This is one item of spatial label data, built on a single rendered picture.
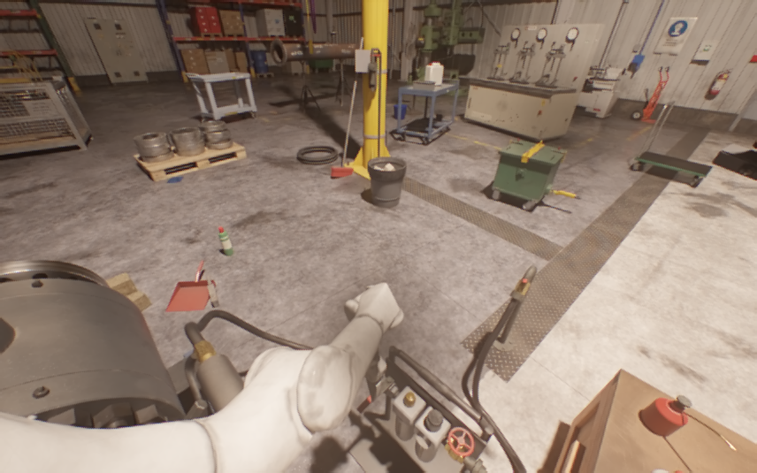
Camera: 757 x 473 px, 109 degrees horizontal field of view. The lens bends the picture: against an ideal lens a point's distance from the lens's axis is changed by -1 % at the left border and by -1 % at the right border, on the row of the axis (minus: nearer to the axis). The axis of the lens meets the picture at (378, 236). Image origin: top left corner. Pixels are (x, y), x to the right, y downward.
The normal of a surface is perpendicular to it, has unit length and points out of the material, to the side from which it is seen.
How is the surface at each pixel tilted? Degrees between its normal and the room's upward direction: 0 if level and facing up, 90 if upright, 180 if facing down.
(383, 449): 0
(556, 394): 0
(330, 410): 70
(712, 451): 0
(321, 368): 43
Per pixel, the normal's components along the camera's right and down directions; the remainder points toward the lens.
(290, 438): 0.95, -0.12
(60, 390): 0.39, -0.91
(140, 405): 0.72, 0.40
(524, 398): 0.02, -0.82
